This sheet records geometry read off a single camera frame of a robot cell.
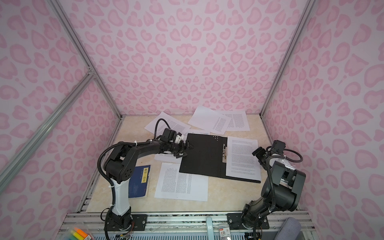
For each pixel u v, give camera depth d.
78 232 0.70
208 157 0.96
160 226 0.73
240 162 0.94
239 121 1.18
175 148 0.86
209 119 1.17
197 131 1.11
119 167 0.54
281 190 0.47
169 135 0.82
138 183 0.86
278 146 0.74
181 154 0.93
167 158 0.98
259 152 0.84
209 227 0.69
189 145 0.88
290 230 0.68
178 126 1.14
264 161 0.79
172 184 0.86
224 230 0.69
